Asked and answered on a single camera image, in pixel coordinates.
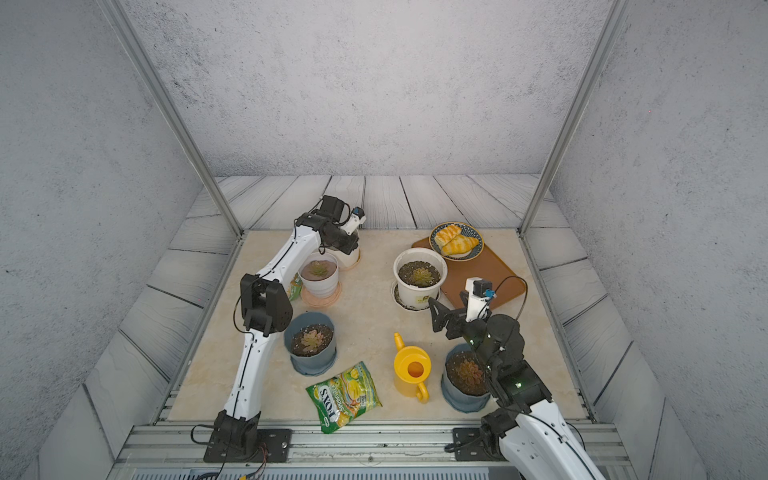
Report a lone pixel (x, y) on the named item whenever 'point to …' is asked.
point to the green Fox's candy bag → (339, 399)
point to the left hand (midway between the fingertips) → (361, 243)
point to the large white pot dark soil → (418, 274)
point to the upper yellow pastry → (446, 234)
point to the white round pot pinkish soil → (319, 275)
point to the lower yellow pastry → (459, 245)
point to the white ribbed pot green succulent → (346, 261)
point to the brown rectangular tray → (484, 267)
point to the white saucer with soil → (399, 303)
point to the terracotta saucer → (323, 302)
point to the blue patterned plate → (467, 229)
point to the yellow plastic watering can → (412, 367)
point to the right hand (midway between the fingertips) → (448, 296)
